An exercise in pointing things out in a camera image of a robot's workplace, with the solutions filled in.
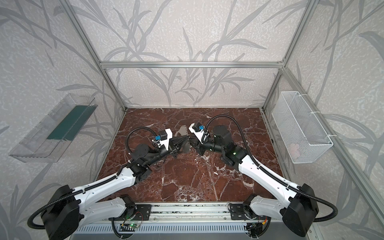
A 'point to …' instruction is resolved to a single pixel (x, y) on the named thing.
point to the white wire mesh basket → (305, 140)
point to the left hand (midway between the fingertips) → (189, 134)
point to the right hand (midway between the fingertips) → (188, 134)
